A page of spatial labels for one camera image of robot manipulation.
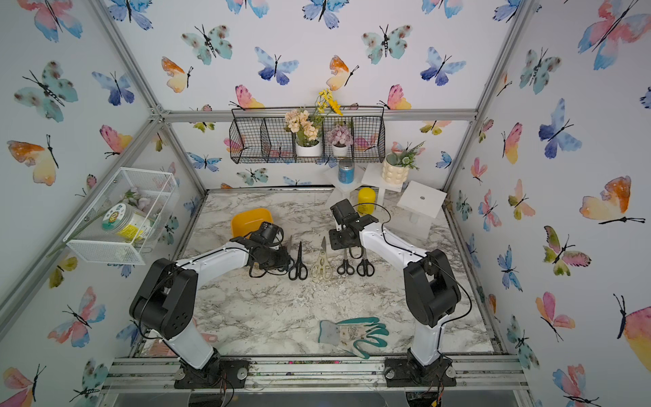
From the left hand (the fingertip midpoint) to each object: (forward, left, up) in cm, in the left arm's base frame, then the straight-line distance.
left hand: (291, 258), depth 93 cm
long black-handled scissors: (-2, -27, -5) cm, 28 cm away
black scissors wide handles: (-2, -2, -5) cm, 6 cm away
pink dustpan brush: (-28, +39, -5) cm, 48 cm away
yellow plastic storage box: (+21, +21, -5) cm, 30 cm away
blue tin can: (+27, -21, +17) cm, 38 cm away
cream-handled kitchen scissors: (-2, -11, -4) cm, 12 cm away
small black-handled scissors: (-1, -20, -5) cm, 20 cm away
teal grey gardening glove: (-25, -20, -4) cm, 32 cm away
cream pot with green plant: (+20, -37, +26) cm, 49 cm away
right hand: (+4, -18, +7) cm, 19 cm away
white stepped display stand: (+15, -42, +10) cm, 46 cm away
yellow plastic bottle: (+23, -29, +5) cm, 38 cm away
